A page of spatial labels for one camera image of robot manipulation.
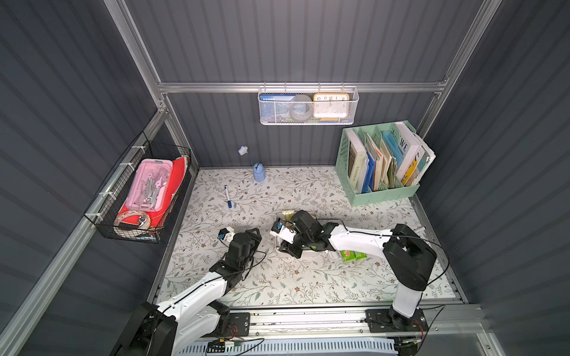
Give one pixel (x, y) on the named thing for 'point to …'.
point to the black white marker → (419, 229)
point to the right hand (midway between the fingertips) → (285, 242)
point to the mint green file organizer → (342, 167)
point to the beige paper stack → (382, 159)
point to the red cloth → (178, 169)
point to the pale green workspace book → (358, 161)
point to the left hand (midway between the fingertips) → (257, 231)
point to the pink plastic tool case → (149, 185)
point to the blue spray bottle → (258, 170)
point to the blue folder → (369, 176)
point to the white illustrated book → (411, 144)
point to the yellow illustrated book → (409, 171)
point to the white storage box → (313, 253)
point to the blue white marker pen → (228, 201)
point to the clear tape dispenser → (143, 222)
